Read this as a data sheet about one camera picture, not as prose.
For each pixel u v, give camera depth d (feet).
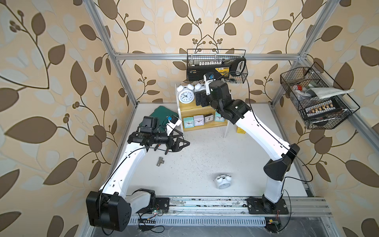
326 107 2.17
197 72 2.76
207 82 1.98
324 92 2.07
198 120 2.78
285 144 1.52
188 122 2.77
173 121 2.11
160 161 2.92
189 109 2.37
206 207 2.47
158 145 3.08
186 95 2.37
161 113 3.71
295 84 2.77
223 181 2.45
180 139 2.09
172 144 2.08
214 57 2.94
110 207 1.24
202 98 2.11
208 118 2.83
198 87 2.28
